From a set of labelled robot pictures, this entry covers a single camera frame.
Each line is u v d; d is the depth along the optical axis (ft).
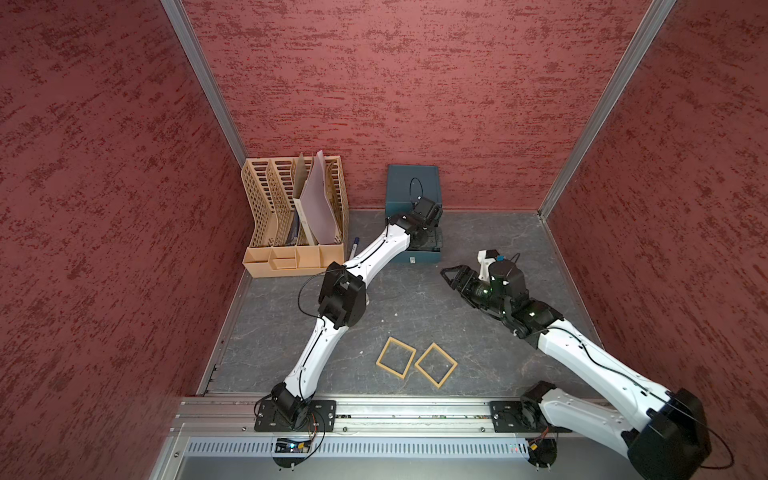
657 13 2.32
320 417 2.44
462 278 2.27
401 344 2.80
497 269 2.00
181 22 2.37
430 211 2.54
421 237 2.43
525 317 1.84
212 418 2.48
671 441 1.24
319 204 3.00
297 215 2.85
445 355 2.73
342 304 1.99
